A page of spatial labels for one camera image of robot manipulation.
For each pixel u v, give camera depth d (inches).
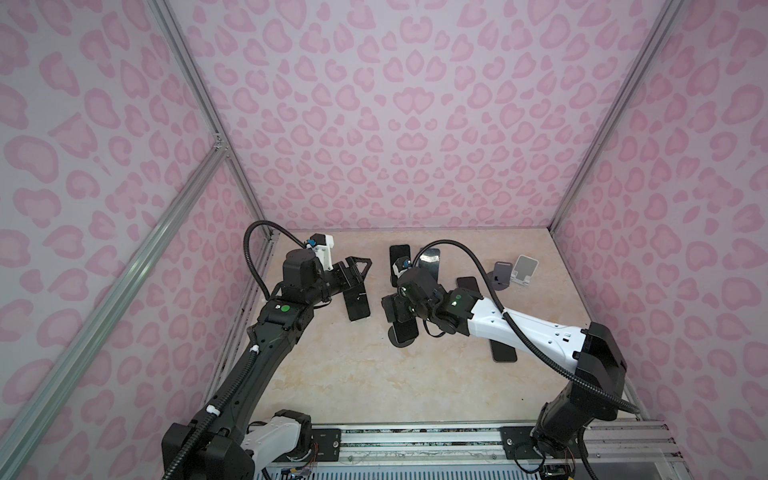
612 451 28.5
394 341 35.8
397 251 38.7
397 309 27.8
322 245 27.0
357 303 36.2
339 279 25.8
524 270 39.8
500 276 39.5
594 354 18.3
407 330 35.8
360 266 27.5
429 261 41.0
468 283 41.7
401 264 27.5
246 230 22.0
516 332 18.7
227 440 14.9
